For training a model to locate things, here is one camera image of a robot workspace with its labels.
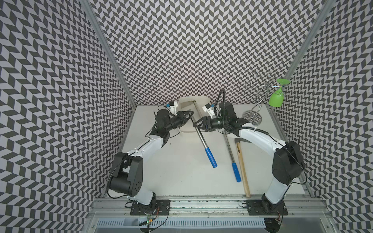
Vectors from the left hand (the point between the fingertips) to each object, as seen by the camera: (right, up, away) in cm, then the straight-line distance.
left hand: (194, 113), depth 80 cm
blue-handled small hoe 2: (+25, -37, +2) cm, 44 cm away
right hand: (+1, -8, -3) cm, 8 cm away
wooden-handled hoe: (+29, -39, 0) cm, 49 cm away
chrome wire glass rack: (+45, -2, +28) cm, 53 cm away
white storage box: (+4, +4, -3) cm, 6 cm away
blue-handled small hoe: (+7, -19, -4) cm, 21 cm away
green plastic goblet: (+52, +9, +10) cm, 54 cm away
